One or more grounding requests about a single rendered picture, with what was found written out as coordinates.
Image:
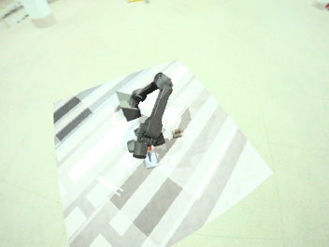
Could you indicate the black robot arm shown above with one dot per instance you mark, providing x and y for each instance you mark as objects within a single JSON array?
[{"x": 152, "y": 127}]

